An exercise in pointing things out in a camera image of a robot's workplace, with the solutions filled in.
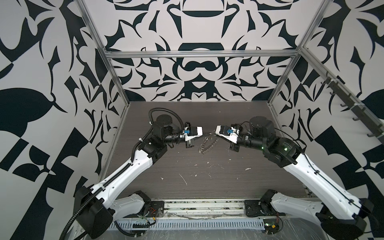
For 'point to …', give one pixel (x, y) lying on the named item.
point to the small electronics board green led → (271, 225)
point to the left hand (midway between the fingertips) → (209, 127)
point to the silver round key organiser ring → (203, 148)
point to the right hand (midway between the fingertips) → (219, 130)
